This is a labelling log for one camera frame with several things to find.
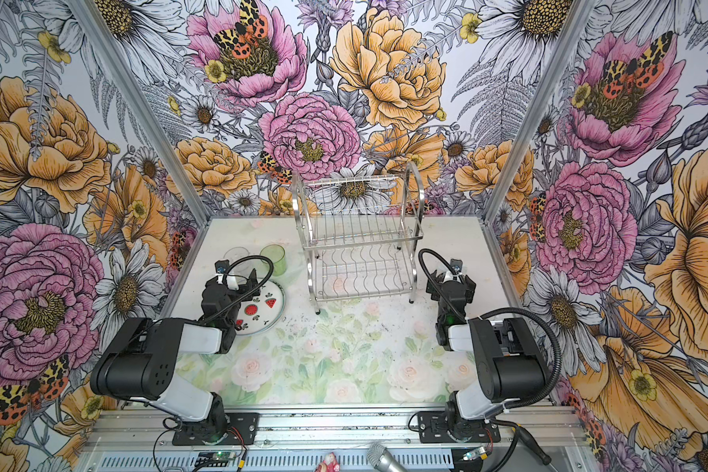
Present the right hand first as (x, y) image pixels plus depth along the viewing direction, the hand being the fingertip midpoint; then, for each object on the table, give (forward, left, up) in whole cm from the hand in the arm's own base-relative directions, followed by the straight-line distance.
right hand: (450, 280), depth 93 cm
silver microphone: (-45, +24, -4) cm, 51 cm away
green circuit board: (-43, +64, -9) cm, 78 cm away
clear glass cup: (+15, +72, -2) cm, 73 cm away
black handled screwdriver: (-41, -11, -6) cm, 43 cm away
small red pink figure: (-45, +36, -5) cm, 58 cm away
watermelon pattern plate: (-7, +58, -5) cm, 59 cm away
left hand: (+2, +65, +1) cm, 65 cm away
